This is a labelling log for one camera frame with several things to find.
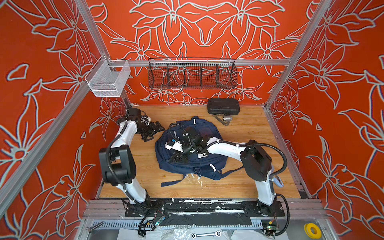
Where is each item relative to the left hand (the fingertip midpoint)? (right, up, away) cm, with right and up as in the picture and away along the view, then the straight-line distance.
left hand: (158, 131), depth 88 cm
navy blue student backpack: (+31, -19, -6) cm, 37 cm away
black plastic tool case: (+45, +17, +25) cm, 54 cm away
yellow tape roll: (+77, -44, -21) cm, 91 cm away
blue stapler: (+68, -27, -9) cm, 73 cm away
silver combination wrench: (+32, -45, -21) cm, 59 cm away
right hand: (+8, -14, -11) cm, 19 cm away
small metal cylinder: (+47, +8, +19) cm, 51 cm away
